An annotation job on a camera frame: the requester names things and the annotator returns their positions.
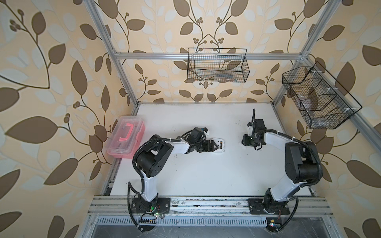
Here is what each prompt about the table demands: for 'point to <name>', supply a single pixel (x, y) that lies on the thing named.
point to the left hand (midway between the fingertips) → (212, 145)
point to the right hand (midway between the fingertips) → (245, 142)
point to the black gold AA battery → (221, 145)
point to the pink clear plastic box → (126, 137)
